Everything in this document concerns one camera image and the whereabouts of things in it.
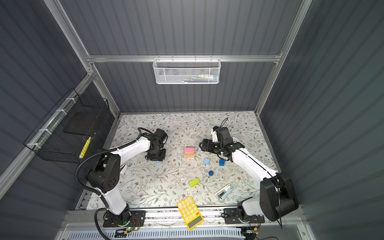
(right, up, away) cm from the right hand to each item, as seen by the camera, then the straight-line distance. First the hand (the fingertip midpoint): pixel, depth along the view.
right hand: (206, 146), depth 85 cm
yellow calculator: (-9, -31, -12) cm, 35 cm away
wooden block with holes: (-10, -7, +11) cm, 16 cm away
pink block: (-10, -3, +10) cm, 15 cm away
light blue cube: (-29, -11, +7) cm, 32 cm away
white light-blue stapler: (+10, -25, -3) cm, 27 cm away
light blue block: (+1, -10, +7) cm, 12 cm away
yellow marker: (-57, +2, -17) cm, 60 cm away
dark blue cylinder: (+3, -16, +4) cm, 17 cm away
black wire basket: (-70, +8, -13) cm, 72 cm away
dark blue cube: (+10, -11, +7) cm, 17 cm away
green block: (-7, -21, 0) cm, 22 cm away
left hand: (-28, -9, +6) cm, 30 cm away
